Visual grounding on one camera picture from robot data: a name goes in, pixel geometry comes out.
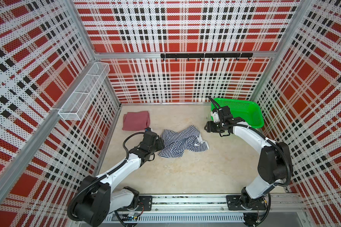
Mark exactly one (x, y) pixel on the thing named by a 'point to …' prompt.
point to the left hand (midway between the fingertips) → (160, 144)
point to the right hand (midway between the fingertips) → (209, 128)
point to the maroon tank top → (136, 120)
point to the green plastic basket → (249, 110)
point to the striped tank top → (178, 144)
